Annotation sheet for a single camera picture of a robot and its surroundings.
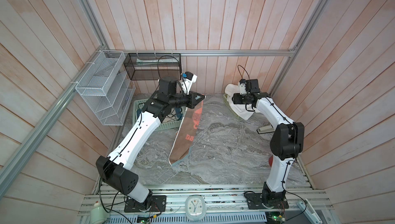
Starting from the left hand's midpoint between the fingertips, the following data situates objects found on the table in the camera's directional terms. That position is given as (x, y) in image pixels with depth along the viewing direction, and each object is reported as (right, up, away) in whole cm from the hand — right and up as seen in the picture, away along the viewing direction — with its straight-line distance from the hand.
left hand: (204, 100), depth 68 cm
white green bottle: (-47, -50, -2) cm, 69 cm away
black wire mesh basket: (-34, +27, +40) cm, 59 cm away
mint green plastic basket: (-19, -11, +36) cm, 42 cm away
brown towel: (-9, -16, +14) cm, 23 cm away
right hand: (+22, +4, +29) cm, 36 cm away
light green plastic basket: (+18, +4, +41) cm, 45 cm away
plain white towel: (+26, -4, +34) cm, 43 cm away
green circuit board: (+34, -55, +3) cm, 65 cm away
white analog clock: (-4, -50, +2) cm, 50 cm away
